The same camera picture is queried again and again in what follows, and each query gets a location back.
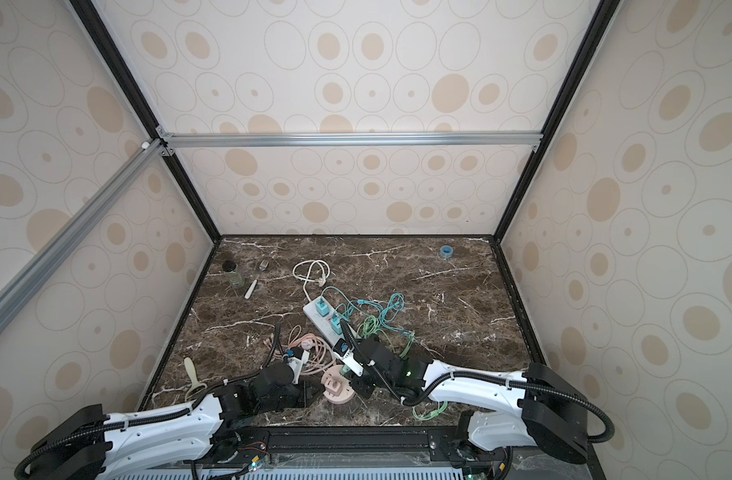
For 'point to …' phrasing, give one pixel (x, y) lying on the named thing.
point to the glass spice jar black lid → (232, 275)
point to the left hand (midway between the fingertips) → (332, 390)
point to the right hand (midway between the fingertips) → (350, 369)
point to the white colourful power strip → (325, 319)
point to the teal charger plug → (322, 307)
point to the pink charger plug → (332, 381)
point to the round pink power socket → (346, 391)
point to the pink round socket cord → (321, 357)
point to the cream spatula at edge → (188, 364)
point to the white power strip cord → (311, 271)
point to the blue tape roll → (446, 251)
